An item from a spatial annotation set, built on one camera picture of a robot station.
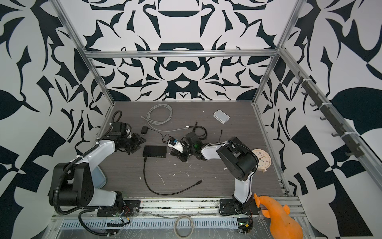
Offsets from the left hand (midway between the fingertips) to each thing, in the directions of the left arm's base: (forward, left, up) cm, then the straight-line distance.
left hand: (144, 139), depth 89 cm
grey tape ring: (-44, -27, -6) cm, 52 cm away
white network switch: (+23, -50, -8) cm, 56 cm away
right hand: (-6, -17, -5) cm, 19 cm away
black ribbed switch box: (-5, -5, -7) cm, 10 cm away
